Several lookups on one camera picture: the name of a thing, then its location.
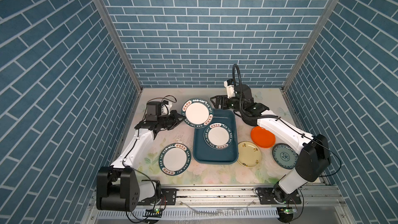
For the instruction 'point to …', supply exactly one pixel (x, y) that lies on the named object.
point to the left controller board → (155, 212)
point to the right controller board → (286, 211)
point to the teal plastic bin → (203, 154)
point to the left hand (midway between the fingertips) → (186, 117)
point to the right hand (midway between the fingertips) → (215, 96)
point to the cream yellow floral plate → (249, 154)
